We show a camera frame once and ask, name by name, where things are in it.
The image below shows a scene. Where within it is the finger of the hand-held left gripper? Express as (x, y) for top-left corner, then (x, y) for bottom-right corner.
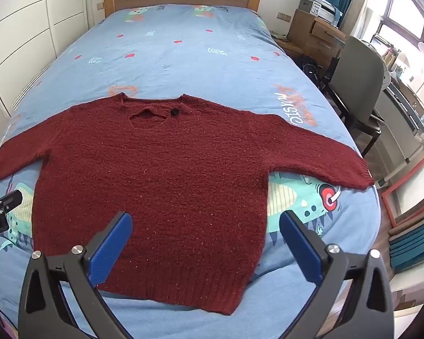
(0, 190), (23, 217)

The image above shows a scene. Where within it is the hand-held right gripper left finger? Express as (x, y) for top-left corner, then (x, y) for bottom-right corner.
(18, 211), (133, 339)

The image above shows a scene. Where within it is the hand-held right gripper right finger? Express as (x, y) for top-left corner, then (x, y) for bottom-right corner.
(280, 210), (407, 339)

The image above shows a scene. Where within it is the dark red knitted sweater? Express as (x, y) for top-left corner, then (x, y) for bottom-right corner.
(0, 92), (375, 316)

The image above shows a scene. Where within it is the stack of teal cushions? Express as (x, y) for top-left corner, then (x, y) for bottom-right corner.
(388, 214), (424, 274)

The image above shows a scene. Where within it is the white wardrobe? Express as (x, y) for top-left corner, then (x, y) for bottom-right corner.
(0, 0), (105, 117)

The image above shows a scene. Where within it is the black bag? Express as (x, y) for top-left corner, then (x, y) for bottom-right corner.
(296, 55), (326, 82)

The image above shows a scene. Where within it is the grey chair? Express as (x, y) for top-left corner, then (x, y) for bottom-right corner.
(321, 35), (387, 158)

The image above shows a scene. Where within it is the wooden drawer cabinet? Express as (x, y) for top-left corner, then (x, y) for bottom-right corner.
(276, 9), (347, 68)

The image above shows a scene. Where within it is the blue printed bed sheet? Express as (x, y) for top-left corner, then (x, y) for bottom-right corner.
(0, 3), (381, 339)

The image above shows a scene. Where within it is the white printer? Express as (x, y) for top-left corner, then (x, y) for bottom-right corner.
(300, 0), (344, 26)

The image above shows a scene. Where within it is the window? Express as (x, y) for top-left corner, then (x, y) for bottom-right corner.
(360, 0), (424, 64)

